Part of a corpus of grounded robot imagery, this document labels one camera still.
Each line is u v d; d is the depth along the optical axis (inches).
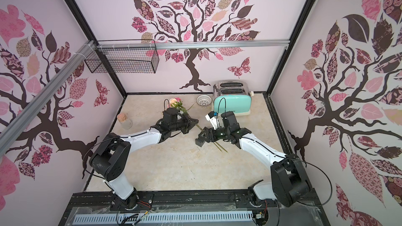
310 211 28.2
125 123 37.3
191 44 36.4
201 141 35.4
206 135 28.5
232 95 37.8
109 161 18.4
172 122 28.7
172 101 36.4
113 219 27.4
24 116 21.2
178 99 38.1
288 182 16.4
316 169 16.4
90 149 35.3
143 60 31.3
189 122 31.3
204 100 44.8
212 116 29.2
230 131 25.8
